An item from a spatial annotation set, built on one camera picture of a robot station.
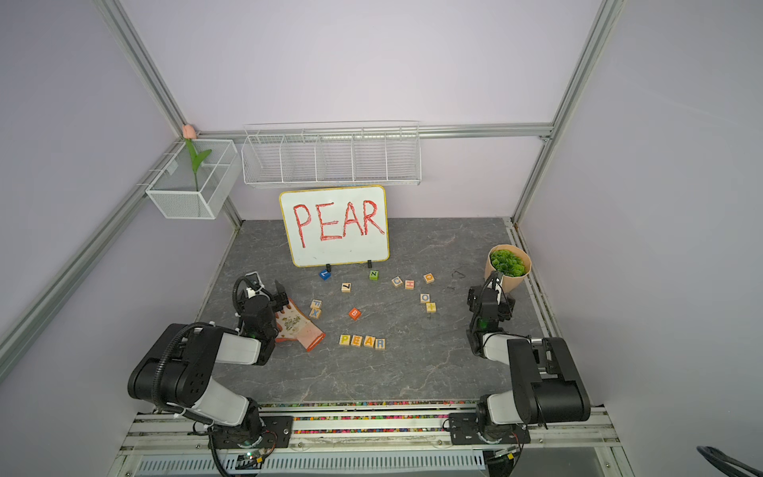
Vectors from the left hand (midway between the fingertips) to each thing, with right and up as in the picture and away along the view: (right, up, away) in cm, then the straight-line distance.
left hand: (262, 286), depth 91 cm
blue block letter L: (+16, +2, +14) cm, 21 cm away
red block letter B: (+28, -9, +3) cm, 30 cm away
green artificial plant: (+77, +7, +2) cm, 77 cm away
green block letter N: (+34, +2, +11) cm, 36 cm away
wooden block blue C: (+42, 0, +11) cm, 43 cm away
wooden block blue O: (+51, -4, +6) cm, 51 cm away
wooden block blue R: (+36, -17, -3) cm, 40 cm away
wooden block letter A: (+33, -16, -3) cm, 37 cm away
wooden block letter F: (+15, -6, +6) cm, 17 cm away
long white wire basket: (+20, +43, +6) cm, 48 cm away
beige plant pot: (+78, +1, +3) cm, 78 cm away
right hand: (+72, -1, +1) cm, 72 cm away
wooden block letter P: (+26, -16, -2) cm, 30 cm away
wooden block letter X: (+15, -9, +3) cm, 18 cm away
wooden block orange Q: (+53, +2, +11) cm, 54 cm away
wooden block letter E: (+29, -16, -2) cm, 33 cm away
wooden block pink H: (+46, -1, +11) cm, 47 cm away
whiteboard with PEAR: (+21, +19, +8) cm, 30 cm away
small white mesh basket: (-23, +29, -6) cm, 37 cm away
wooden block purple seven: (+24, -2, +9) cm, 26 cm away
